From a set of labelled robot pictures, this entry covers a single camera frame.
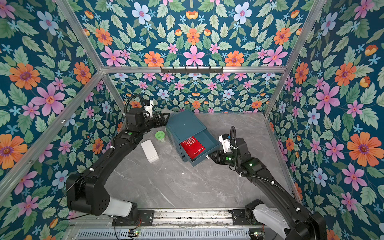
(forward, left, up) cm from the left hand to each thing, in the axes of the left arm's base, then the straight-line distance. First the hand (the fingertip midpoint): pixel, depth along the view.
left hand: (165, 113), depth 80 cm
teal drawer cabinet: (-3, -9, -8) cm, 12 cm away
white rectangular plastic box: (-8, +14, -25) cm, 30 cm away
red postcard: (-14, -14, -14) cm, 24 cm away
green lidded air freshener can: (+3, +9, -25) cm, 27 cm away
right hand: (-21, -24, -9) cm, 33 cm away
